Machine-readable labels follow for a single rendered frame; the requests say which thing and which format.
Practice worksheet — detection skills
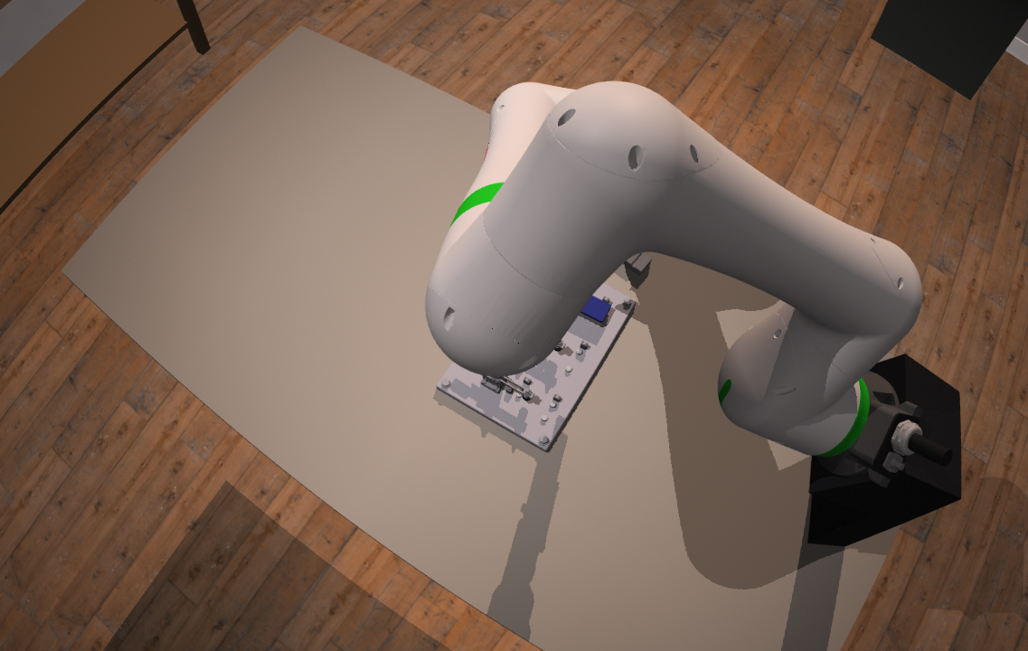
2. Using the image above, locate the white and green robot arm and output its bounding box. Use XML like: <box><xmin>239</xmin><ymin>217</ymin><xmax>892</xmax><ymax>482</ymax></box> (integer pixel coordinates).
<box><xmin>425</xmin><ymin>81</ymin><xmax>953</xmax><ymax>489</ymax></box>

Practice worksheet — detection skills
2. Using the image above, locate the blue rectangular plate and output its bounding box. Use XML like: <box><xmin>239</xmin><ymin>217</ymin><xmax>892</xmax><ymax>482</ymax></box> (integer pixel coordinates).
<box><xmin>579</xmin><ymin>296</ymin><xmax>611</xmax><ymax>326</ymax></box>

